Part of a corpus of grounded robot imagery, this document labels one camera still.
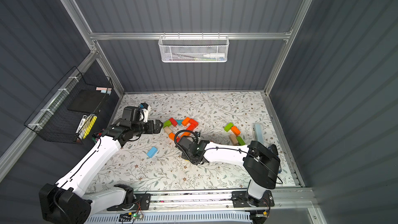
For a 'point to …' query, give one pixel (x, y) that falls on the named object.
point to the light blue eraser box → (257, 132)
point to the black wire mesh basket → (58, 116)
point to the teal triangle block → (179, 122)
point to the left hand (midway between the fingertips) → (154, 124)
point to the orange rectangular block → (185, 121)
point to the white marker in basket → (213, 55)
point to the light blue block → (152, 152)
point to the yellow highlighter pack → (88, 127)
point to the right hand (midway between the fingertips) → (186, 154)
